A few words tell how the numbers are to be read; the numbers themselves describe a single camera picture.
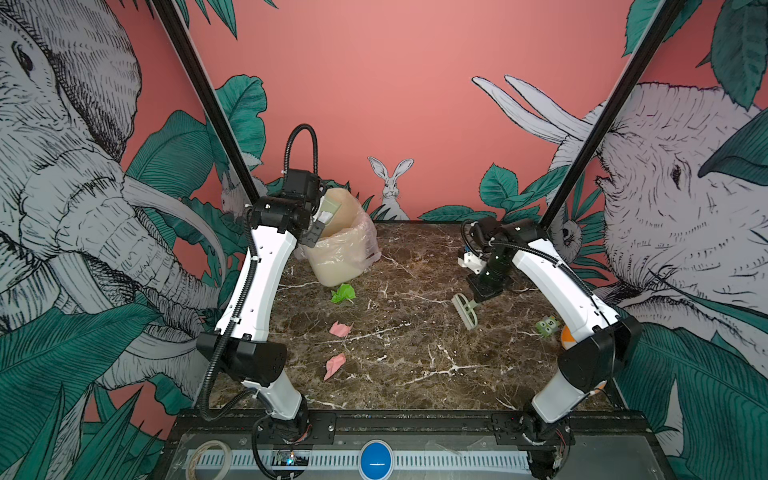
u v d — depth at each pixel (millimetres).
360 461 685
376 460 688
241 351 411
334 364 843
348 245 844
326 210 801
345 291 982
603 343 422
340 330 907
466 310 839
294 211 491
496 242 561
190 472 672
